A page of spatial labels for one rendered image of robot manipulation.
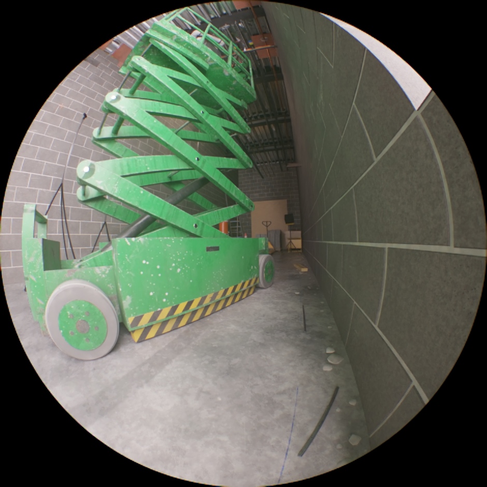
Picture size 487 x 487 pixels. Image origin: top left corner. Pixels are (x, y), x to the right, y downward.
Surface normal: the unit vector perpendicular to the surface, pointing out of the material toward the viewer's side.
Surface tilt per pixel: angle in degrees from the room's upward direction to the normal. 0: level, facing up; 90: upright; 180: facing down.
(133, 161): 90
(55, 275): 90
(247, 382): 0
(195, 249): 90
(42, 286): 90
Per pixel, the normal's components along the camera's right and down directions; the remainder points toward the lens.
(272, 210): -0.32, 0.02
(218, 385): -0.03, -1.00
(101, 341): 0.82, -0.02
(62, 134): 0.95, -0.02
